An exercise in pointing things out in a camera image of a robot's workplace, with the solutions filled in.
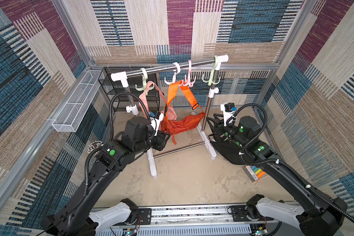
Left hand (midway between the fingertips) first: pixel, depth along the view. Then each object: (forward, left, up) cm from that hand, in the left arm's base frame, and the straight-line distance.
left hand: (166, 134), depth 64 cm
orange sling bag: (+12, -2, -9) cm, 15 cm away
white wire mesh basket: (+24, +62, -16) cm, 68 cm away
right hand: (+9, -21, -1) cm, 23 cm away
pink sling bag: (+28, +1, -15) cm, 31 cm away
